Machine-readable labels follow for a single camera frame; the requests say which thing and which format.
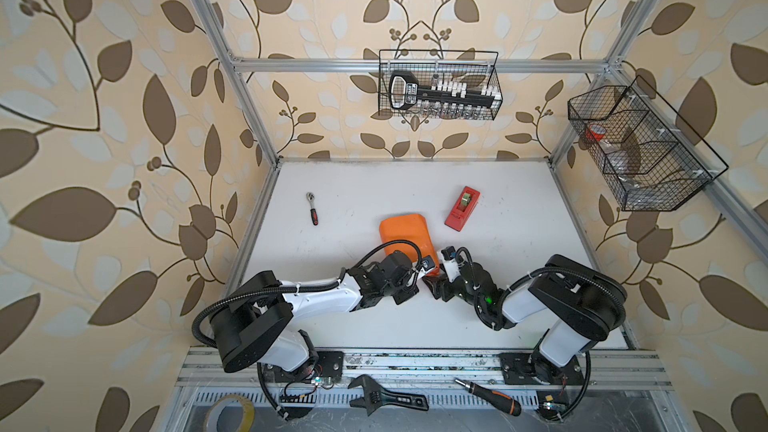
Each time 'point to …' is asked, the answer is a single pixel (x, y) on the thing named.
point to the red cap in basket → (595, 132)
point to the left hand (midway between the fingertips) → (417, 274)
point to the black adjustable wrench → (376, 396)
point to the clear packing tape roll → (213, 411)
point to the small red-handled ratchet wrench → (310, 197)
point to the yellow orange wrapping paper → (412, 228)
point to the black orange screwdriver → (499, 400)
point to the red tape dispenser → (463, 209)
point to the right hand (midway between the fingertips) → (433, 274)
